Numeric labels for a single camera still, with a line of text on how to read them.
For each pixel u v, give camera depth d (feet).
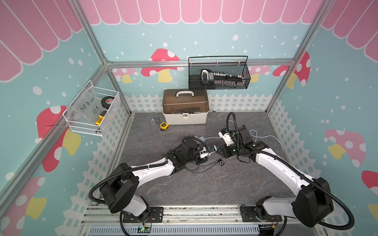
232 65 2.99
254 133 3.49
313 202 1.32
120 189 1.42
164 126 3.56
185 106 3.27
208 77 2.91
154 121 3.71
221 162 3.01
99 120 2.09
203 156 2.33
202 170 2.93
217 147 2.33
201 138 3.36
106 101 2.60
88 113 2.12
